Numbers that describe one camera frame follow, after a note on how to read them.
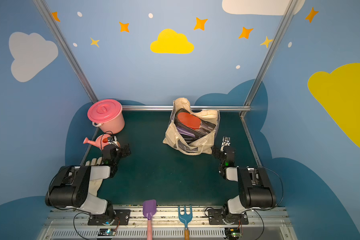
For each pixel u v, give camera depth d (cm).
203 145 78
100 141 91
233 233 71
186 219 73
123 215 75
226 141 80
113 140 84
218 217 75
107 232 71
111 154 72
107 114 96
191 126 86
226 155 72
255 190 46
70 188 45
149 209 77
